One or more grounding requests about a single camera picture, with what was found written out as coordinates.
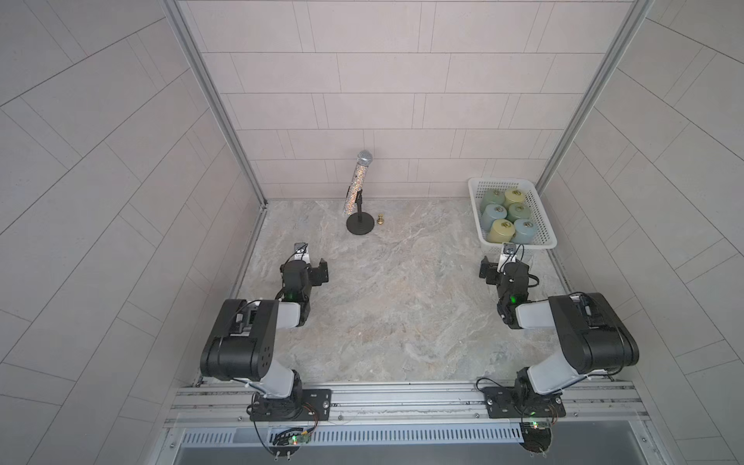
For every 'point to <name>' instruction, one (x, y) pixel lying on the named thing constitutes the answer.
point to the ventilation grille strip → (472, 435)
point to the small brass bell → (381, 219)
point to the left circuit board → (288, 443)
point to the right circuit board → (536, 437)
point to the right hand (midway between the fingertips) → (498, 254)
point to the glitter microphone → (356, 181)
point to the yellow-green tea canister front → (502, 232)
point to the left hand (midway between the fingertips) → (312, 256)
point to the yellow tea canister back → (513, 196)
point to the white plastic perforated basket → (537, 235)
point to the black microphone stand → (360, 223)
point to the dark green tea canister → (518, 211)
